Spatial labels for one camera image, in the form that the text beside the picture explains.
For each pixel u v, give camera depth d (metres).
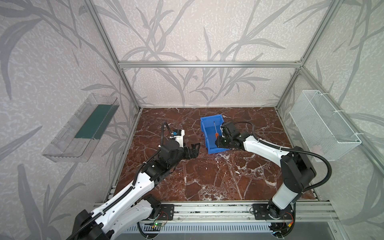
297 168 0.46
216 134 0.92
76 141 0.63
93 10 0.72
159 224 0.71
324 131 0.65
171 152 0.55
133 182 0.48
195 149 0.67
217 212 0.75
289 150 0.49
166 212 0.72
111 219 0.41
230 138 0.69
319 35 0.80
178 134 0.65
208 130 1.08
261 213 0.72
